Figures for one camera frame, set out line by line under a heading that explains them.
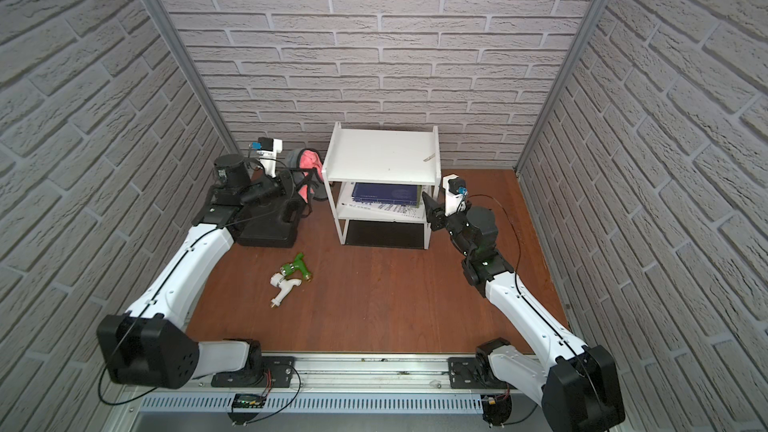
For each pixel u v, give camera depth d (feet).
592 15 2.53
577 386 1.27
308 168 2.37
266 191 2.11
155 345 1.29
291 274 2.94
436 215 2.18
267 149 2.12
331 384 2.39
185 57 2.85
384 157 2.49
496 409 2.33
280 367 2.41
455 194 2.06
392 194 2.80
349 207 2.80
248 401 2.36
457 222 2.15
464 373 2.41
